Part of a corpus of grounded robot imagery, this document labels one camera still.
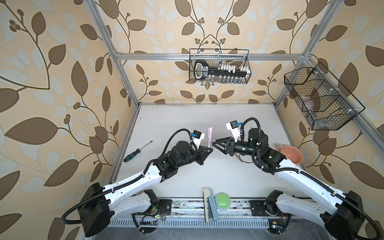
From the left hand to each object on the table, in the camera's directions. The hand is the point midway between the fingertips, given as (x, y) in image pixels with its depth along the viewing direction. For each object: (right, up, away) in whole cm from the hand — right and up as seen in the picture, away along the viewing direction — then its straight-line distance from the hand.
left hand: (213, 149), depth 70 cm
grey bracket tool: (-2, -26, +4) cm, 26 cm away
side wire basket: (+56, +22, +3) cm, 60 cm away
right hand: (+1, +3, -3) cm, 4 cm away
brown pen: (+11, -2, -6) cm, 12 cm away
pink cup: (+50, -6, +21) cm, 55 cm away
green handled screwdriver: (-49, -8, +21) cm, 54 cm away
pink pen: (-2, +8, -1) cm, 9 cm away
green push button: (+6, -28, +5) cm, 29 cm away
